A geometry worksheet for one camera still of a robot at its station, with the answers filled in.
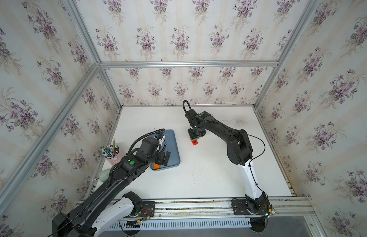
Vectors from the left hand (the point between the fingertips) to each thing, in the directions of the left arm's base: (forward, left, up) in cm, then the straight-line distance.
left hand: (163, 152), depth 77 cm
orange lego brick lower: (-2, +5, -14) cm, 15 cm away
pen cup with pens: (+4, +31, -7) cm, 32 cm away
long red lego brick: (+14, -19, -15) cm, 28 cm away
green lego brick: (+16, -19, -13) cm, 28 cm away
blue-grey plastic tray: (+4, -5, -18) cm, 19 cm away
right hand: (+17, -20, -12) cm, 29 cm away
